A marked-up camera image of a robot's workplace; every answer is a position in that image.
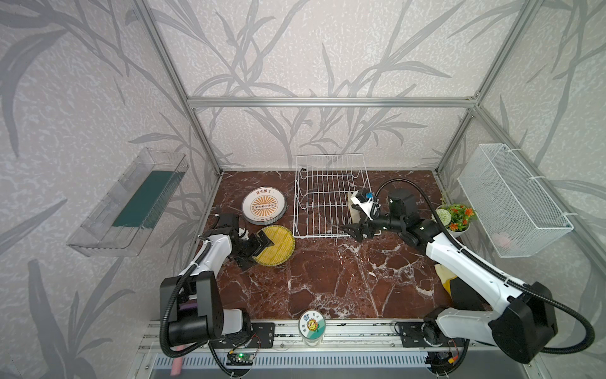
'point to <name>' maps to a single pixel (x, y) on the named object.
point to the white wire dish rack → (322, 184)
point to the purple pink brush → (177, 362)
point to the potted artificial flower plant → (456, 218)
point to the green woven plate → (282, 250)
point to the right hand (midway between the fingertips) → (347, 214)
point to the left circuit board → (240, 359)
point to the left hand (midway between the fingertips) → (266, 249)
